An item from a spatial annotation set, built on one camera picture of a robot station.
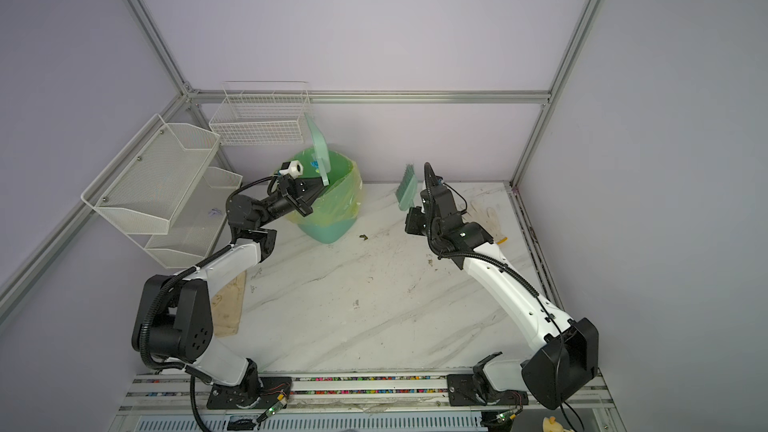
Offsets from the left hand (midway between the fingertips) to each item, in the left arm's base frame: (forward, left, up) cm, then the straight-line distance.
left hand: (326, 180), depth 68 cm
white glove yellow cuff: (+19, -52, -37) cm, 67 cm away
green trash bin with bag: (+6, +2, -21) cm, 22 cm away
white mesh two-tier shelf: (+6, +46, -9) cm, 47 cm away
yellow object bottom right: (-44, -52, -34) cm, 76 cm away
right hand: (+1, -20, -12) cm, 23 cm away
